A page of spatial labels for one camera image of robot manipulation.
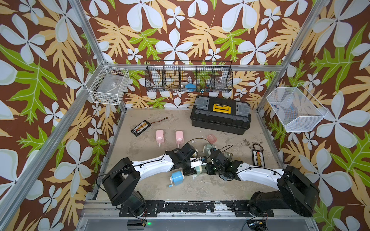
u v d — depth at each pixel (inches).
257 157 35.8
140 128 42.2
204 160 28.3
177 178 30.7
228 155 37.0
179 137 37.6
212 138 39.9
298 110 32.1
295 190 16.8
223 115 36.9
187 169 29.1
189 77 39.1
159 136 37.1
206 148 35.7
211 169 30.2
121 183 17.0
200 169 31.6
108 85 33.7
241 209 29.0
